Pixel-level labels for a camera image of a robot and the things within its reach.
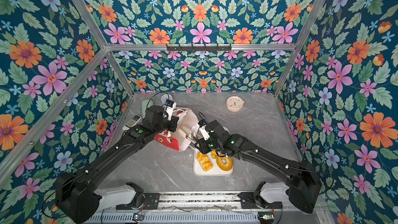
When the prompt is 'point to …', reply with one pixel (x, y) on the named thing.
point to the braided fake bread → (204, 162)
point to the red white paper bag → (178, 140)
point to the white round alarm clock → (165, 97)
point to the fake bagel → (224, 167)
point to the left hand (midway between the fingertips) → (180, 114)
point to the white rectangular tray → (214, 171)
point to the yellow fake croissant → (213, 154)
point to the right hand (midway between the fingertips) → (196, 143)
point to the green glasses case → (146, 103)
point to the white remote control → (133, 121)
